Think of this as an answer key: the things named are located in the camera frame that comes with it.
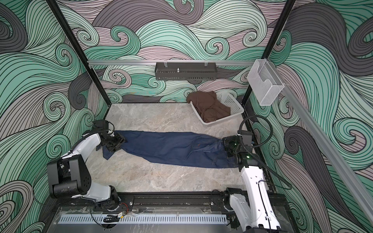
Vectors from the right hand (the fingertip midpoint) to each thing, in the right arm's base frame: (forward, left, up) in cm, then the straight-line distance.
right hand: (220, 138), depth 77 cm
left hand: (+4, +57, -9) cm, 58 cm away
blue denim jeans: (+2, +15, -16) cm, 22 cm away
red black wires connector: (-34, +56, -21) cm, 69 cm away
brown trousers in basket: (+38, +2, -13) cm, 40 cm away
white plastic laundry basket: (+35, -21, -13) cm, 42 cm away
